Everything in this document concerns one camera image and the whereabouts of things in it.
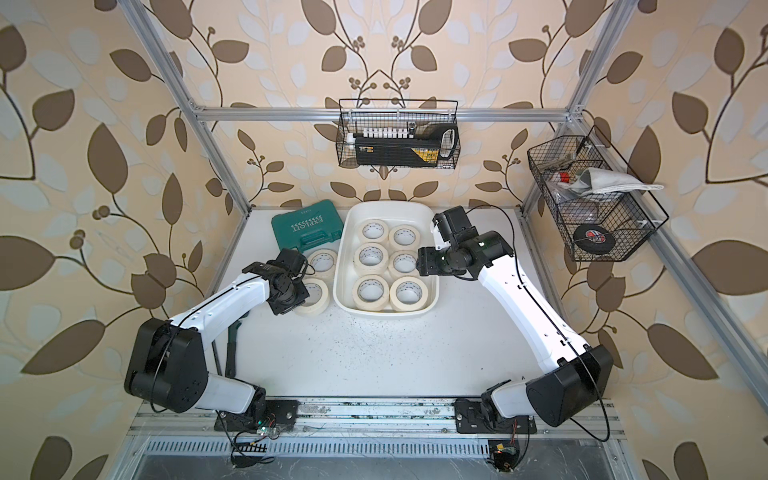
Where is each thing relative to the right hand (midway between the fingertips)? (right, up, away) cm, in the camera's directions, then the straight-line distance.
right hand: (428, 264), depth 77 cm
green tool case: (-41, +11, +32) cm, 53 cm away
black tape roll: (+40, +6, -5) cm, 41 cm away
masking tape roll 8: (-5, -12, +19) cm, 22 cm away
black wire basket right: (+43, +12, -4) cm, 45 cm away
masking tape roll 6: (-6, -2, +27) cm, 28 cm away
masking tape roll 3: (-17, +9, +35) cm, 40 cm away
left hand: (-37, -11, +11) cm, 40 cm away
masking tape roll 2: (-31, -11, +10) cm, 35 cm away
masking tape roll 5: (-18, 0, +28) cm, 33 cm away
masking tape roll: (-34, -2, +28) cm, 44 cm away
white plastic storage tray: (-9, +16, +32) cm, 38 cm away
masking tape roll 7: (-17, -11, +19) cm, 28 cm away
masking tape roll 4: (-5, +7, +35) cm, 36 cm away
